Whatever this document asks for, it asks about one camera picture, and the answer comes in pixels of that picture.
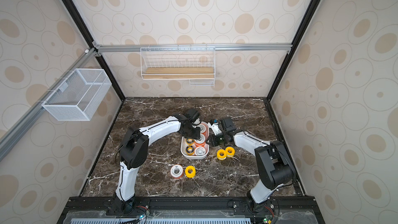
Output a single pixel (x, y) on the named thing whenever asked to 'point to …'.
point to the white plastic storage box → (183, 145)
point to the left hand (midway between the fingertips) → (201, 136)
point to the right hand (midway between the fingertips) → (207, 142)
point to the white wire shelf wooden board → (196, 64)
